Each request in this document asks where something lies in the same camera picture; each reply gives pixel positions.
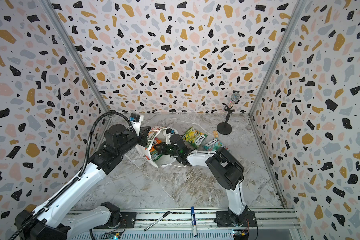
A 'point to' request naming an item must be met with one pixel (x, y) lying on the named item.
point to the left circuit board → (116, 235)
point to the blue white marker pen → (193, 221)
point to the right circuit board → (240, 234)
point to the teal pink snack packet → (214, 145)
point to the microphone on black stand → (225, 128)
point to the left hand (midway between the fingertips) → (148, 124)
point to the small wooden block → (215, 133)
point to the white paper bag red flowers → (144, 149)
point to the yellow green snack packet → (194, 136)
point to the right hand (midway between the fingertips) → (150, 145)
